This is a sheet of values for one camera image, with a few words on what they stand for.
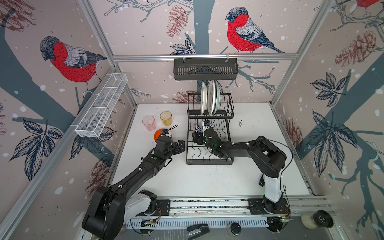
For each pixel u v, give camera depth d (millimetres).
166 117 1014
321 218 612
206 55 931
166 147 682
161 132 776
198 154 904
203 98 763
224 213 727
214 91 744
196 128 916
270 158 503
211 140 744
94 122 711
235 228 600
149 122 1027
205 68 1055
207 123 833
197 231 659
